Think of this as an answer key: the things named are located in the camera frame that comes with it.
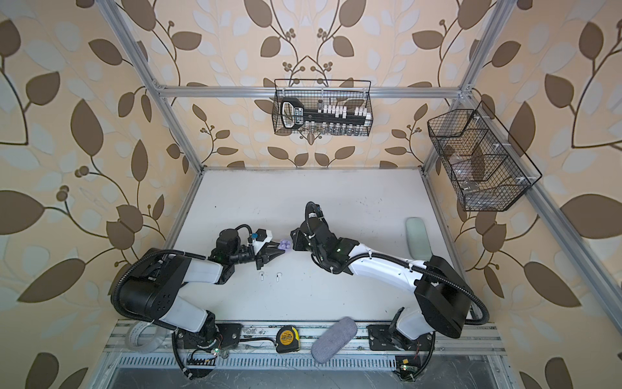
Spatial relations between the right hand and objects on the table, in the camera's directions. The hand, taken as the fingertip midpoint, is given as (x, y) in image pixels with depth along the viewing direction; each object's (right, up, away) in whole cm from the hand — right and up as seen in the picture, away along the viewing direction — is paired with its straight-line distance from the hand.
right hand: (292, 235), depth 80 cm
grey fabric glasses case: (+15, -29, -8) cm, 33 cm away
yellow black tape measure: (-1, -30, -8) cm, 31 cm away
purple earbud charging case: (-3, -4, +4) cm, 6 cm away
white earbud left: (-12, -16, +7) cm, 21 cm away
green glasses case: (+48, -5, +14) cm, 50 cm away
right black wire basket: (+61, +21, -8) cm, 65 cm away
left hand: (-4, -5, +5) cm, 8 cm away
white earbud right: (-6, -16, +7) cm, 18 cm away
